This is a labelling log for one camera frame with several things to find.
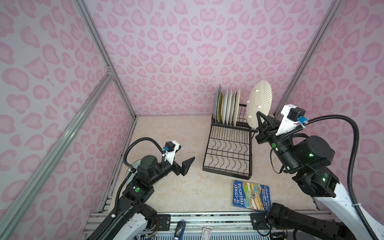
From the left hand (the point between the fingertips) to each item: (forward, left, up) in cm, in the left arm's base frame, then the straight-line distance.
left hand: (187, 150), depth 66 cm
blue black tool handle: (-27, +4, -24) cm, 36 cm away
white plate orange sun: (+21, -21, +6) cm, 30 cm away
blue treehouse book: (-13, -32, -27) cm, 44 cm away
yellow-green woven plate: (+24, -17, +3) cm, 30 cm away
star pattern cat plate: (+21, -24, +6) cm, 32 cm away
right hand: (+1, -26, +22) cm, 34 cm away
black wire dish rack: (+16, -25, -27) cm, 41 cm away
